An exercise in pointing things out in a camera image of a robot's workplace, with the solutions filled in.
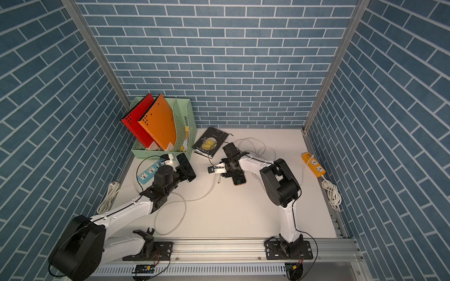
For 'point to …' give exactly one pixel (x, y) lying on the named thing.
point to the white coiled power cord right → (334, 196)
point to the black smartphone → (186, 167)
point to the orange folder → (159, 120)
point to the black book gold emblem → (210, 142)
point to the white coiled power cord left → (106, 204)
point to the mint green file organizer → (183, 113)
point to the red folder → (131, 120)
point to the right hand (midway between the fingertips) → (223, 167)
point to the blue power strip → (141, 178)
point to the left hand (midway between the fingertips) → (192, 165)
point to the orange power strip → (315, 167)
